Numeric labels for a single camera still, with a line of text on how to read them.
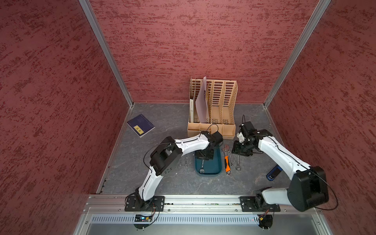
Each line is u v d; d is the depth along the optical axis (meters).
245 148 0.71
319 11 0.73
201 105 0.92
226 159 0.89
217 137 0.76
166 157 0.51
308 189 0.41
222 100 1.10
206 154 0.79
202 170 0.85
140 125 1.07
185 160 0.89
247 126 0.69
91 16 0.74
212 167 0.85
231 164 0.88
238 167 0.87
